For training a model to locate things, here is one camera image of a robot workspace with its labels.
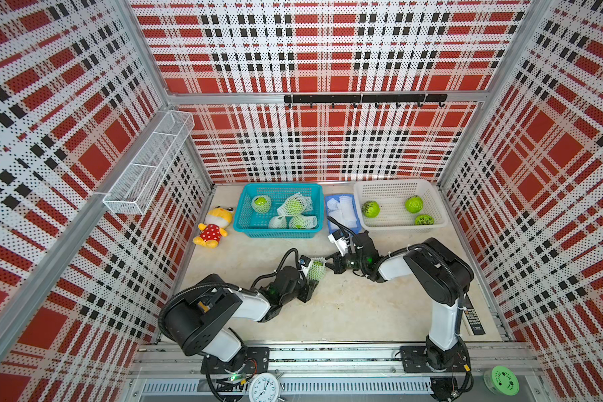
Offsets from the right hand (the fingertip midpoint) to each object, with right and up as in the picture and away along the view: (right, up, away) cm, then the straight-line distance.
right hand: (324, 262), depth 92 cm
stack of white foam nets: (+9, +19, +12) cm, 24 cm away
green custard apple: (-3, -1, -8) cm, 8 cm away
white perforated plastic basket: (+32, +16, +16) cm, 39 cm away
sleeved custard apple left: (-26, +22, +12) cm, 36 cm away
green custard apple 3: (+39, +22, +12) cm, 46 cm away
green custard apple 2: (-11, +21, +5) cm, 24 cm away
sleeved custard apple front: (-8, +15, +5) cm, 18 cm away
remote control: (+48, -15, -12) cm, 52 cm away
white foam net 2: (-7, +24, +14) cm, 29 cm away
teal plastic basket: (-22, +13, +9) cm, 27 cm away
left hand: (-4, -6, -1) cm, 7 cm away
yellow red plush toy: (-44, +16, +9) cm, 47 cm away
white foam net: (-1, +2, -4) cm, 5 cm away
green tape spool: (+47, -26, -26) cm, 60 cm away
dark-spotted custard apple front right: (+40, +16, +7) cm, 44 cm away
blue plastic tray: (+6, +25, +17) cm, 31 cm away
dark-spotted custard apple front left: (+20, +20, +12) cm, 31 cm away
